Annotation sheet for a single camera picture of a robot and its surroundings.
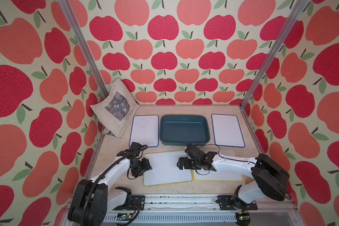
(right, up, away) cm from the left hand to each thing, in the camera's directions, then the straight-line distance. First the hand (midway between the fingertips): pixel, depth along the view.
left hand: (149, 172), depth 83 cm
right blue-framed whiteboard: (+56, +23, +22) cm, 65 cm away
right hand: (+20, +2, +2) cm, 20 cm away
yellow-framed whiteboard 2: (+32, +4, -12) cm, 35 cm away
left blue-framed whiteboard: (-6, +23, +21) cm, 32 cm away
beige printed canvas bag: (-29, +37, +21) cm, 51 cm away
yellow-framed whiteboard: (+9, +1, +1) cm, 9 cm away
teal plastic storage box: (+21, +24, +22) cm, 39 cm away
